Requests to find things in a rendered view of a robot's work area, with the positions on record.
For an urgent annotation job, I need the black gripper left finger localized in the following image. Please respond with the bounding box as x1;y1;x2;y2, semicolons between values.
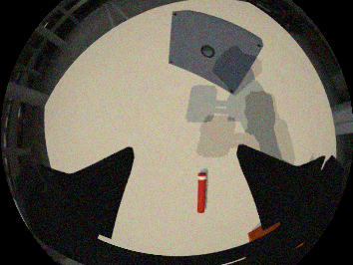
37;147;136;238

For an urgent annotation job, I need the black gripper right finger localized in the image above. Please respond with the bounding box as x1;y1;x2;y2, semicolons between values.
236;144;325;230

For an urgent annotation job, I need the red peg with white band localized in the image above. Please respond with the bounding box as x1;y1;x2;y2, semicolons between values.
197;173;207;213

